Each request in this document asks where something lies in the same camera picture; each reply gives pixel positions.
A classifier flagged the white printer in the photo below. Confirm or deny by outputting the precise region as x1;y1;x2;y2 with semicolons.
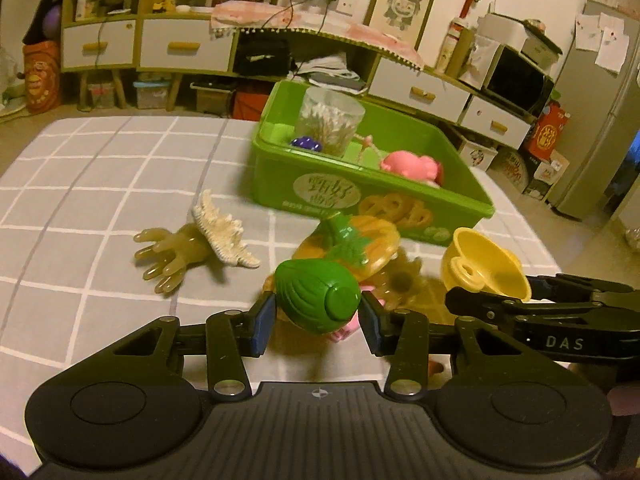
477;13;563;72

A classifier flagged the grey refrigerator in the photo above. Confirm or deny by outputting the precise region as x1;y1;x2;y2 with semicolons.
547;0;639;220

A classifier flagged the green round toy vegetable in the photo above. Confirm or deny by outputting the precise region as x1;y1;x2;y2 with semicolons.
273;259;361;335

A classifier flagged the pink patterned cabinet cloth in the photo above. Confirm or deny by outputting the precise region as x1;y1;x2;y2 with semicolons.
210;0;424;70

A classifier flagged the framed cartoon girl picture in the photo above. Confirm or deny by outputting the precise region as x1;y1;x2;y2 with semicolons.
363;0;435;50

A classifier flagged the red storage box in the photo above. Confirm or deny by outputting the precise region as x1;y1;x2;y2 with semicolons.
232;90;269;122

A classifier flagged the black bag in cabinet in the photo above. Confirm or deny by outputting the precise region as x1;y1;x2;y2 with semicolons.
233;35;292;76

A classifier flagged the translucent rubber hand toy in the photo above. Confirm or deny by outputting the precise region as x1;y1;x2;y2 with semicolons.
134;223;213;296

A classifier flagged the wooden tv cabinet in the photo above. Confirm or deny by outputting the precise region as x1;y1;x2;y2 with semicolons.
61;0;532;145

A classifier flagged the white coral shell toy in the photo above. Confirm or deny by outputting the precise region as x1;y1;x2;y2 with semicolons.
192;190;260;269

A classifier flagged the green plastic storage bin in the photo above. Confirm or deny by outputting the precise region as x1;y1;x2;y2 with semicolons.
252;81;495;246

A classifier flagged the clear cotton swab jar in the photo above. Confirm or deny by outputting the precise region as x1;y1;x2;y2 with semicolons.
294;87;366;157

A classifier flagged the red gift box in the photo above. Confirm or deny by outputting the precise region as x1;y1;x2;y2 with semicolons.
523;101;570;160

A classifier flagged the pink pig toy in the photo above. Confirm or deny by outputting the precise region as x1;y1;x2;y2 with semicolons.
354;134;444;188

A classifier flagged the grey checked table cloth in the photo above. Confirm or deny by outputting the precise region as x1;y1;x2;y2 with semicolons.
0;115;564;461

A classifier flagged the white printed storage box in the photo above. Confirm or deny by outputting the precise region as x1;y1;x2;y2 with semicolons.
458;136;498;171

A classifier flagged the black microwave oven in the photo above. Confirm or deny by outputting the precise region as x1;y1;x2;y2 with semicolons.
482;44;554;116

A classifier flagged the clear plastic storage box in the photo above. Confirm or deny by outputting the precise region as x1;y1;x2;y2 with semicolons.
134;79;170;110

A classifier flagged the stack of papers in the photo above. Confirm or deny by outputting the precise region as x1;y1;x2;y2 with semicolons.
292;51;368;96

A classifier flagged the purple grape toy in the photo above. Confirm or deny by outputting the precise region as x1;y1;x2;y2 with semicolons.
290;136;322;153

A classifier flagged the orange pumpkin toy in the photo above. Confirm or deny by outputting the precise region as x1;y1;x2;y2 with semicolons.
262;212;400;293

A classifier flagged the orange red paper bag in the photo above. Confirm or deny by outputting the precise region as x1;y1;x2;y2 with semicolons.
23;40;61;114

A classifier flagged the yellow toy pot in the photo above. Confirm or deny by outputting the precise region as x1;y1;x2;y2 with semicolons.
440;228;532;301

